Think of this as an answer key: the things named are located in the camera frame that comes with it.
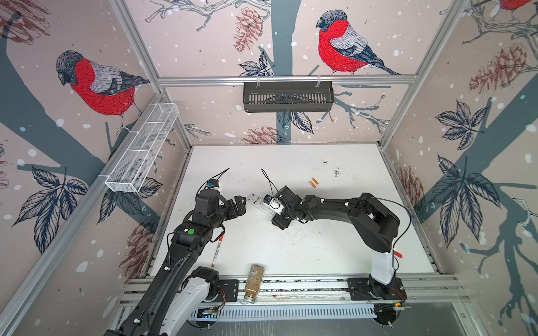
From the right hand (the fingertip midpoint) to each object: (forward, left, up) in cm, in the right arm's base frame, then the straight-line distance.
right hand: (276, 217), depth 93 cm
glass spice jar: (-28, +6, +5) cm, 29 cm away
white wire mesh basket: (0, +50, +33) cm, 60 cm away
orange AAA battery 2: (+19, -18, +1) cm, 26 cm away
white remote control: (+6, +9, +3) cm, 11 cm away
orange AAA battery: (+21, -19, 0) cm, 29 cm away
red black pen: (-14, -49, -1) cm, 51 cm away
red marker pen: (-11, +24, +1) cm, 26 cm away
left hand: (-4, +14, +21) cm, 26 cm away
